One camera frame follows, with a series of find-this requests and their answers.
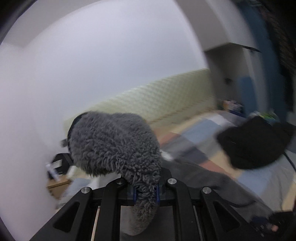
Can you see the patchwork pastel bed quilt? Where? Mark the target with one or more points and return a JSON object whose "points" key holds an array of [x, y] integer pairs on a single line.
{"points": [[124, 143]]}

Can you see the wooden bedside table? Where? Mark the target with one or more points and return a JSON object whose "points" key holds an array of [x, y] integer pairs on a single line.
{"points": [[57, 188]]}

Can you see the black bag on nightstand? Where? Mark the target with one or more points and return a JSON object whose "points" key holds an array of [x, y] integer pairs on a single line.
{"points": [[59, 165]]}

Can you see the blue panel at right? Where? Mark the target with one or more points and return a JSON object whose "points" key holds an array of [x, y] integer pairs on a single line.
{"points": [[247, 94]]}

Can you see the cream quilted headboard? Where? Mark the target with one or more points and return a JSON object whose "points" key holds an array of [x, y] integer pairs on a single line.
{"points": [[166, 101]]}

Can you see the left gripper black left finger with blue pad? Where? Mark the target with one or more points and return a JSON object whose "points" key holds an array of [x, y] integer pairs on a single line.
{"points": [[90, 214]]}

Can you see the black garment at right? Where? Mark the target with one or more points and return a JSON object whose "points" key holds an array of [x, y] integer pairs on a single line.
{"points": [[256, 143]]}

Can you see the black wall plug right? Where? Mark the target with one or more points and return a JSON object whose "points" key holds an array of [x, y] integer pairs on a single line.
{"points": [[228, 81]]}

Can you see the grey fleece zip jacket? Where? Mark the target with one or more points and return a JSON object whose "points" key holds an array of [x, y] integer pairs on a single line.
{"points": [[134, 220]]}

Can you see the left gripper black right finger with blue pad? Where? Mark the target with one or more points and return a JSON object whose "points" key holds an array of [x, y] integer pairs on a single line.
{"points": [[200, 213]]}

